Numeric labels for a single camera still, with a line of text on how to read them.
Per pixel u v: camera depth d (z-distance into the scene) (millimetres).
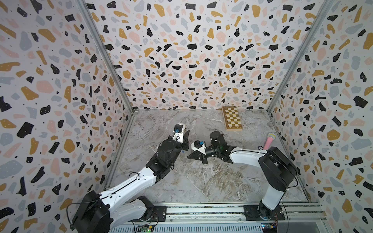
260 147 1019
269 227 714
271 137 1023
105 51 856
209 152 753
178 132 618
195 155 762
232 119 1130
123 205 556
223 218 732
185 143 665
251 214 733
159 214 735
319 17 747
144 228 704
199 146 704
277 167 482
